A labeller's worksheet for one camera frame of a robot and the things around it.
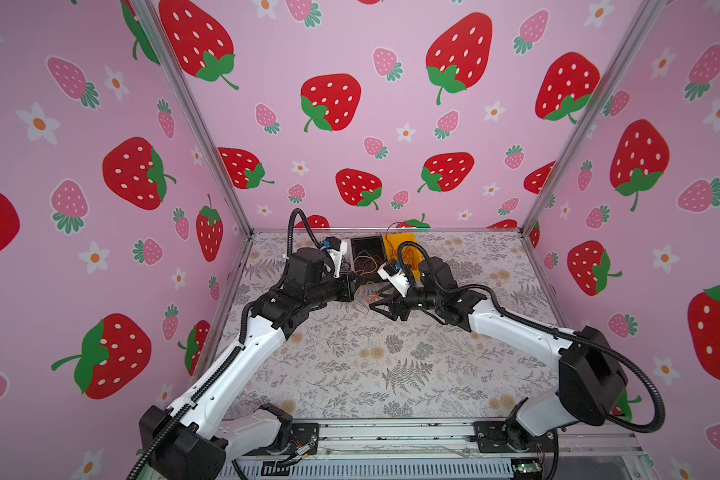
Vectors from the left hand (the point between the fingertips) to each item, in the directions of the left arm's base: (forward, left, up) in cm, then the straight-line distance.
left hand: (364, 277), depth 72 cm
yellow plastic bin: (+34, -11, -23) cm, 43 cm away
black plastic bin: (+30, -2, -21) cm, 37 cm away
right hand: (-1, -2, -8) cm, 8 cm away
